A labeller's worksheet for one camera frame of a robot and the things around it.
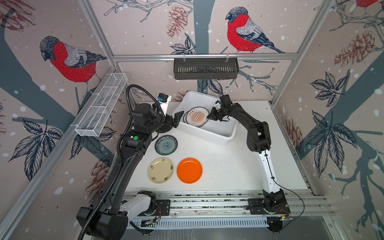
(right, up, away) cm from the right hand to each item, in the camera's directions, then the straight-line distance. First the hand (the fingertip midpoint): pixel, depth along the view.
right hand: (206, 117), depth 104 cm
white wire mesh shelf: (-57, -1, -32) cm, 66 cm away
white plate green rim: (-15, 0, +5) cm, 16 cm away
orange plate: (-11, -30, -19) cm, 37 cm away
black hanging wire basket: (0, +35, 0) cm, 35 cm away
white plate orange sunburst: (-7, +1, +3) cm, 8 cm away
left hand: (-18, +6, -37) cm, 41 cm away
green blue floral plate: (-28, -18, -6) cm, 34 cm away
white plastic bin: (+10, -11, 0) cm, 14 cm away
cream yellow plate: (-30, -32, -15) cm, 46 cm away
